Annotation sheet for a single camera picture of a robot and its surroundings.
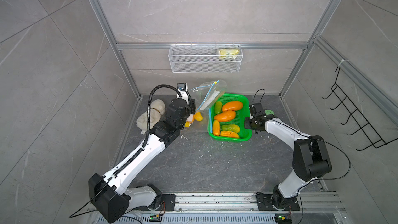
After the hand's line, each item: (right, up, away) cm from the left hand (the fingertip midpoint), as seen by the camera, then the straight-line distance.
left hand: (188, 93), depth 70 cm
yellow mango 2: (+23, -23, +22) cm, 40 cm away
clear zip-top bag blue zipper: (+2, -16, +29) cm, 33 cm away
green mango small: (+17, -7, +36) cm, 41 cm away
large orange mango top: (+28, -6, +36) cm, 46 cm away
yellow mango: (+15, -20, +25) cm, 35 cm away
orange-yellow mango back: (+22, -12, +30) cm, 39 cm away
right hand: (+36, -16, +24) cm, 46 cm away
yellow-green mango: (+25, -19, +25) cm, 40 cm away
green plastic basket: (+32, -15, +35) cm, 50 cm away
